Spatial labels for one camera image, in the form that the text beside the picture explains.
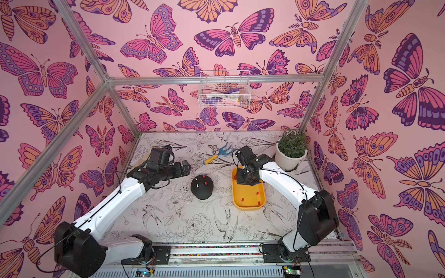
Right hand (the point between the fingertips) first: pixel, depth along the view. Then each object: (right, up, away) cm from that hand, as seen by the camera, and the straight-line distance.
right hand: (242, 179), depth 84 cm
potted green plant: (+25, +15, +6) cm, 30 cm away
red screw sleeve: (-18, -2, -1) cm, 18 cm away
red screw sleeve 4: (+9, -13, +4) cm, 16 cm away
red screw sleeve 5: (+9, -9, +8) cm, 15 cm away
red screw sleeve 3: (0, -12, +5) cm, 13 cm away
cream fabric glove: (-61, +7, +21) cm, 65 cm away
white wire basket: (-9, +48, +11) cm, 50 cm away
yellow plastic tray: (+3, -10, +6) cm, 12 cm away
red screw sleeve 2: (-19, +1, +3) cm, 19 cm away
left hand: (-27, +6, -2) cm, 28 cm away
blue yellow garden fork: (-9, +13, +25) cm, 30 cm away
